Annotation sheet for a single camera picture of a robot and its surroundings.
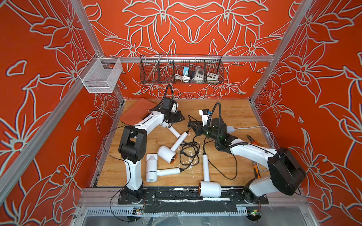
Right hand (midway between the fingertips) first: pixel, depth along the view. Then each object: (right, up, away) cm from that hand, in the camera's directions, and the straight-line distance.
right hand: (186, 123), depth 78 cm
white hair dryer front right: (+10, -34, -7) cm, 36 cm away
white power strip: (+32, -6, +19) cm, 38 cm away
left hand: (-1, +3, +15) cm, 15 cm away
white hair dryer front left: (-20, -27, -2) cm, 33 cm away
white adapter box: (+9, +32, +12) cm, 35 cm away
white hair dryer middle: (-11, -19, +4) cm, 23 cm away
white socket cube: (+17, +31, +16) cm, 39 cm away
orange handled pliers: (+46, -13, +14) cm, 50 cm away
